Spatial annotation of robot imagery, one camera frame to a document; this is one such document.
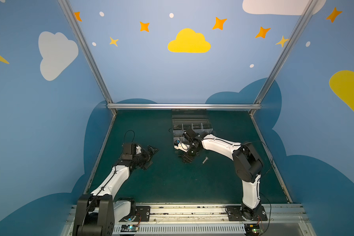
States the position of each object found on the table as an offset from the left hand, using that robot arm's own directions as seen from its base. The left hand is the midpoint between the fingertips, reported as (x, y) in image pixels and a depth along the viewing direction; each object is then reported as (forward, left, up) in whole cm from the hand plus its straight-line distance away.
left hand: (159, 153), depth 85 cm
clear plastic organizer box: (+36, -26, -10) cm, 45 cm away
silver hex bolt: (+3, -30, -9) cm, 31 cm away
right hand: (+3, -17, -7) cm, 19 cm away
